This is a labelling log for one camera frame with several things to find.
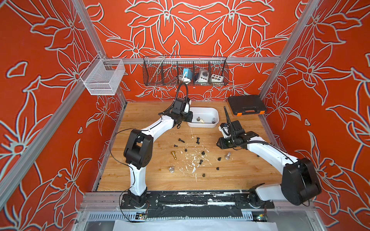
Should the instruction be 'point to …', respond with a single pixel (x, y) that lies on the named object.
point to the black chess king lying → (182, 141)
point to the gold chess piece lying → (173, 153)
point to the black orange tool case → (247, 105)
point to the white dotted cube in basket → (217, 78)
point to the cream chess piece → (202, 121)
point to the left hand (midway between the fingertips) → (191, 113)
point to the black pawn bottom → (204, 175)
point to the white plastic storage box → (206, 113)
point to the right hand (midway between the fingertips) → (216, 143)
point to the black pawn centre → (203, 153)
